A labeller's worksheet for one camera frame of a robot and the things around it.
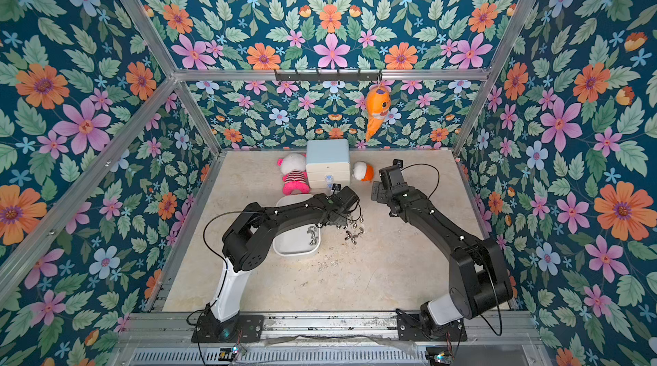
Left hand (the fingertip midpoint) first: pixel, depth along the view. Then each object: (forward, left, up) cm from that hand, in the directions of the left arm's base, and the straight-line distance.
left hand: (341, 215), depth 97 cm
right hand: (+2, -18, +13) cm, 22 cm away
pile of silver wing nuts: (-5, +12, 0) cm, 13 cm away
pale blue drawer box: (+13, +4, +17) cm, 21 cm away
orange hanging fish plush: (+28, -16, +30) cm, 44 cm away
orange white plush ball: (+17, -10, +5) cm, 20 cm away
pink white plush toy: (+17, +18, +6) cm, 26 cm away
